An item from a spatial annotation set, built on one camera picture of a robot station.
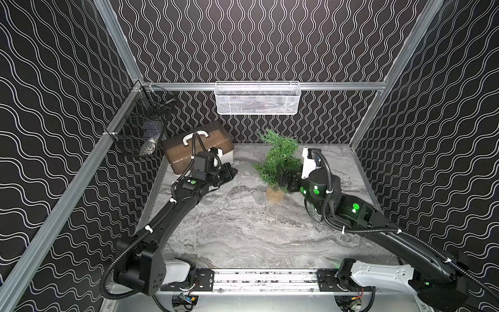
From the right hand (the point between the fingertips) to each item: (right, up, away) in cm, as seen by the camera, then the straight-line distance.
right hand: (289, 164), depth 66 cm
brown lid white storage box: (-46, +6, +24) cm, 52 cm away
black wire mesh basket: (-67, +16, +27) cm, 73 cm away
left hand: (-18, -1, +13) cm, 22 cm away
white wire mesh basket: (+4, +36, +37) cm, 51 cm away
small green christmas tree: (-3, +4, +7) cm, 8 cm away
